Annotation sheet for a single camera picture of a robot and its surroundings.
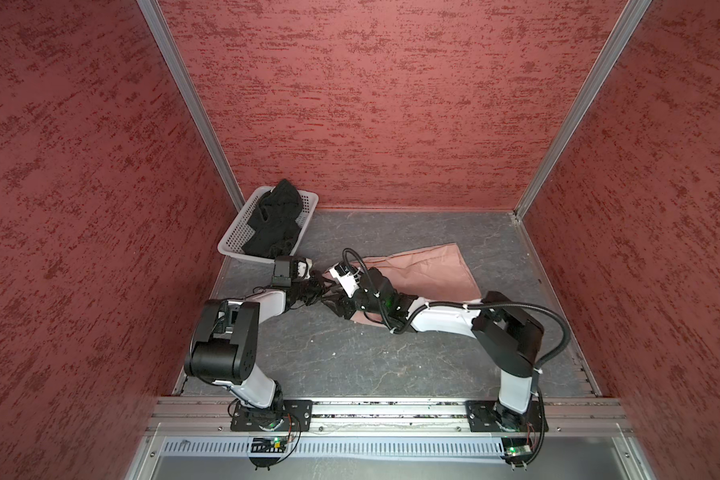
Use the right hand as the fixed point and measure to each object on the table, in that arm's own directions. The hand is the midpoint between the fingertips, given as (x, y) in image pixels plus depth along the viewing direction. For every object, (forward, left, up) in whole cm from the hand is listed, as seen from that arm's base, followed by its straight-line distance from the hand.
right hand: (326, 300), depth 82 cm
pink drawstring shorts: (+16, -37, -12) cm, 42 cm away
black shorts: (+32, +21, -3) cm, 38 cm away
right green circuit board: (-35, -47, -13) cm, 60 cm away
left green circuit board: (-32, +14, -13) cm, 37 cm away
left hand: (+8, -2, -7) cm, 11 cm away
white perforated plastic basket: (+31, +34, -5) cm, 47 cm away
